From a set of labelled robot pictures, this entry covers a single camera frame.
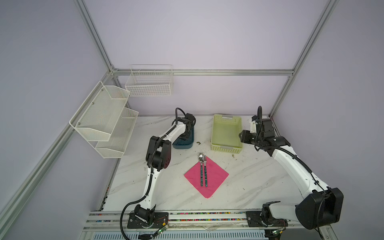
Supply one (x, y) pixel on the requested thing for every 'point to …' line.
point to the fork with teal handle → (204, 157)
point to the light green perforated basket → (225, 129)
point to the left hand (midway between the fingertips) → (179, 136)
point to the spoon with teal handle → (201, 157)
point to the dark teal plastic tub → (180, 143)
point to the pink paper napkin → (216, 176)
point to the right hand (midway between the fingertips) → (242, 133)
